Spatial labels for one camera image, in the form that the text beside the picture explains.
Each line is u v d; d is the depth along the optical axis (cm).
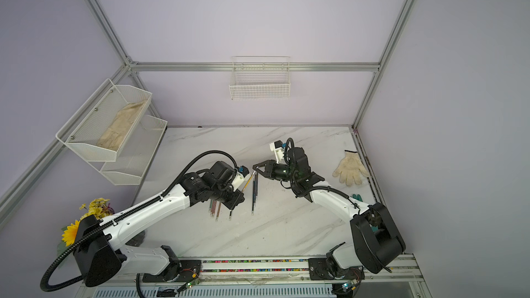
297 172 64
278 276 73
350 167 102
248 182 71
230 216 88
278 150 75
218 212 88
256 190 95
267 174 70
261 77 95
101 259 38
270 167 70
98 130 78
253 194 93
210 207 90
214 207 90
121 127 78
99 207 65
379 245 42
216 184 60
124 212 45
